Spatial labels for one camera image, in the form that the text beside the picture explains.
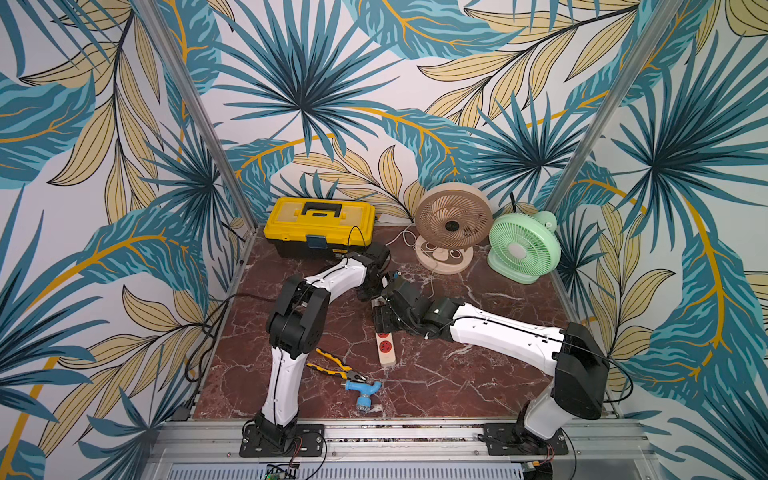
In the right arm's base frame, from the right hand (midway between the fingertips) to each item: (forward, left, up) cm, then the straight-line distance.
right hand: (380, 314), depth 81 cm
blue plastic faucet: (-16, +4, -12) cm, 21 cm away
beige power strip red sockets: (-5, -1, -11) cm, 12 cm away
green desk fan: (+16, -42, +8) cm, 46 cm away
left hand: (+12, -1, -12) cm, 17 cm away
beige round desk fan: (+26, -22, +10) cm, 35 cm away
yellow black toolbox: (+29, +23, +4) cm, 37 cm away
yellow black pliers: (-11, +10, -13) cm, 20 cm away
